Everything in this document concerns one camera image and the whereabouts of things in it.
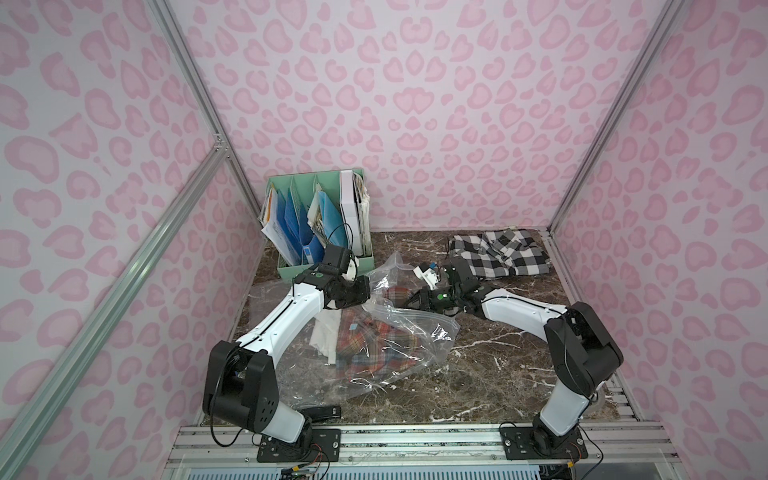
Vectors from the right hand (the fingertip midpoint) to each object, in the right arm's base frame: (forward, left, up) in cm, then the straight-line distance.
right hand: (402, 307), depth 84 cm
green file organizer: (+31, +34, +6) cm, 47 cm away
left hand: (+5, +9, +2) cm, 10 cm away
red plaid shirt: (-10, +9, -6) cm, 15 cm away
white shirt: (-3, +23, -10) cm, 25 cm away
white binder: (+29, +17, +11) cm, 35 cm away
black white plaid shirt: (+29, -36, -11) cm, 48 cm away
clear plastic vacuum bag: (-15, +28, -13) cm, 34 cm away
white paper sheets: (+20, +39, +13) cm, 46 cm away
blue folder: (+28, +23, +7) cm, 37 cm away
